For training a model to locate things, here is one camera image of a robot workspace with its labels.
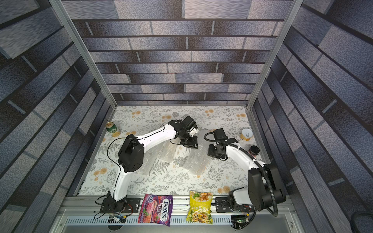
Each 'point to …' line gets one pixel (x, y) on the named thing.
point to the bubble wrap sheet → (195, 160)
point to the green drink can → (110, 127)
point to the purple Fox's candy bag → (156, 208)
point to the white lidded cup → (246, 134)
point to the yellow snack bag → (199, 210)
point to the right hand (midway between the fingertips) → (211, 152)
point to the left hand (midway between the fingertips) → (198, 147)
